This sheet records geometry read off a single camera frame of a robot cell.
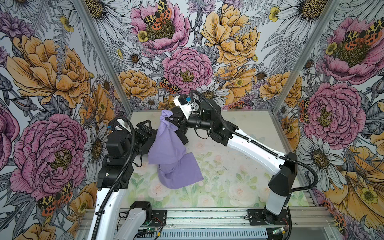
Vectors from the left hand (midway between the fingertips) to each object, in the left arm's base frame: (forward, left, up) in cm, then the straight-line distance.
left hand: (147, 130), depth 66 cm
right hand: (+1, -9, +5) cm, 11 cm away
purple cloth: (-2, -10, -34) cm, 36 cm away
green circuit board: (-32, 0, -34) cm, 47 cm away
